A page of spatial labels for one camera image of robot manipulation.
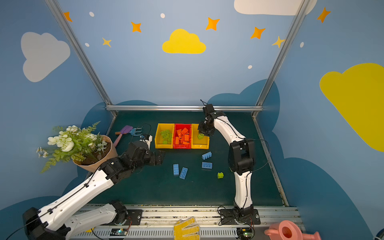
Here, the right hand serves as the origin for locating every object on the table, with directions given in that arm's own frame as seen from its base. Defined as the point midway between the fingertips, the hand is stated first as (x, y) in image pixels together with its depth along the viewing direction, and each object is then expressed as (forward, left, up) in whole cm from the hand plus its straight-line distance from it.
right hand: (200, 130), depth 95 cm
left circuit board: (-55, +38, -11) cm, 68 cm away
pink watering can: (-51, -38, -1) cm, 63 cm away
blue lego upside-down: (-24, +9, -10) cm, 28 cm away
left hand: (-22, +21, +8) cm, 32 cm away
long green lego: (-4, 0, -1) cm, 4 cm away
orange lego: (+6, +12, -9) cm, 16 cm away
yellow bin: (-3, +2, -10) cm, 11 cm away
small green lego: (-25, -12, -10) cm, 30 cm away
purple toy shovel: (+5, +55, -10) cm, 56 cm away
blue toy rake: (+6, +50, -12) cm, 52 cm away
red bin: (+2, +13, -10) cm, 17 cm away
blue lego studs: (-22, +15, -11) cm, 29 cm away
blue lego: (-18, -5, -12) cm, 22 cm away
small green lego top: (-3, +24, -10) cm, 27 cm away
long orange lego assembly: (-2, +16, -9) cm, 18 cm away
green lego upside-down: (+4, +26, -10) cm, 28 cm away
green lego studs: (0, +22, -10) cm, 24 cm away
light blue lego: (-12, -4, -10) cm, 17 cm away
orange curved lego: (+4, +15, -8) cm, 18 cm away
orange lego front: (0, +10, -8) cm, 12 cm away
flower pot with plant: (-23, +58, +10) cm, 63 cm away
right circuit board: (-52, -23, -13) cm, 59 cm away
